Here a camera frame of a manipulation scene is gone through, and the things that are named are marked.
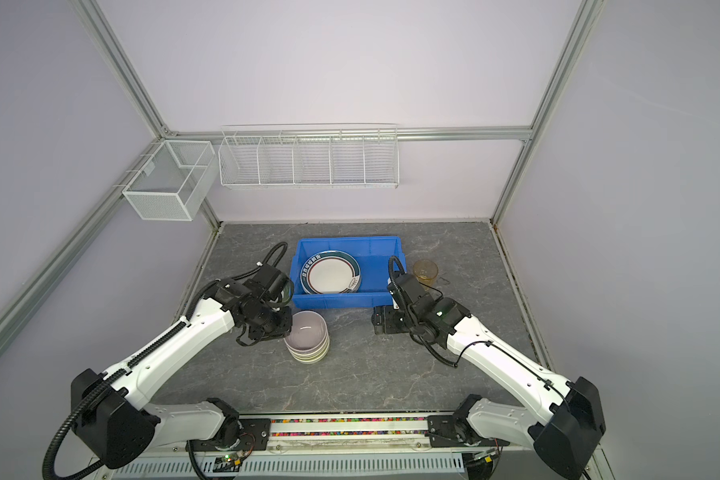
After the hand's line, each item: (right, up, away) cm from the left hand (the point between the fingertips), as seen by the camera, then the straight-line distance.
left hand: (288, 336), depth 76 cm
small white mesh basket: (-44, +46, +23) cm, 67 cm away
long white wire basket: (+1, +54, +23) cm, 58 cm away
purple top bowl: (+5, 0, +4) cm, 6 cm away
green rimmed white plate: (+7, +15, +28) cm, 32 cm away
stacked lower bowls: (+5, -6, +2) cm, 8 cm away
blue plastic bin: (+22, +21, +32) cm, 44 cm away
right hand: (+26, +4, +1) cm, 26 cm away
